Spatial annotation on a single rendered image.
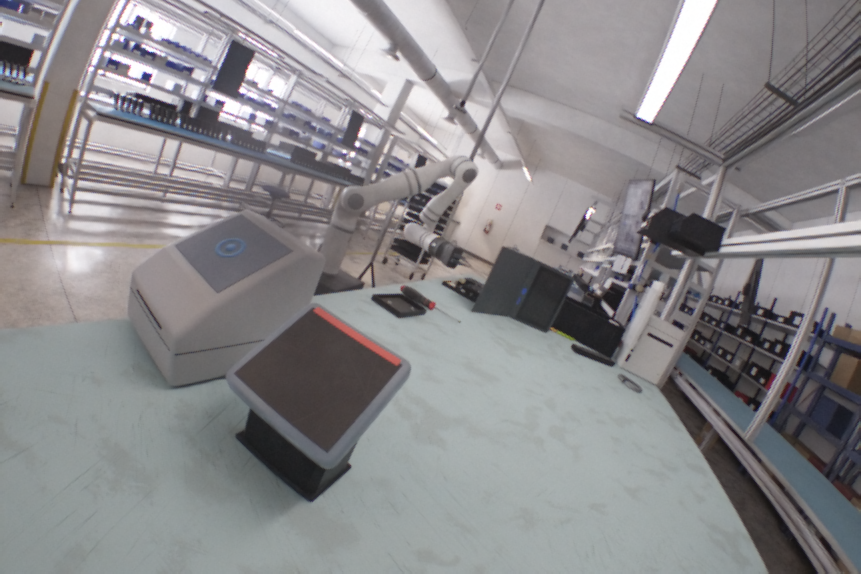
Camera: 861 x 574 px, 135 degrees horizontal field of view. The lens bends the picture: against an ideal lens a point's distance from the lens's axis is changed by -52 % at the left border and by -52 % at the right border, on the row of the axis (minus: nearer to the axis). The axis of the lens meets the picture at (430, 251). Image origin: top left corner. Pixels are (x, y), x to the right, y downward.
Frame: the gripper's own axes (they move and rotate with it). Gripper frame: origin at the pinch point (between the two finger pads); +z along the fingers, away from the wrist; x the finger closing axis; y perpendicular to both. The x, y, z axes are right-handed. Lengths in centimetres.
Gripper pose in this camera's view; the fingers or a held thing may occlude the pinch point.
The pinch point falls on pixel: (471, 267)
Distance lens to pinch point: 119.0
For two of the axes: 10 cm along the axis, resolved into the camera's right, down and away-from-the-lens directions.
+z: 4.8, 3.3, -8.1
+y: -7.8, -2.7, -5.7
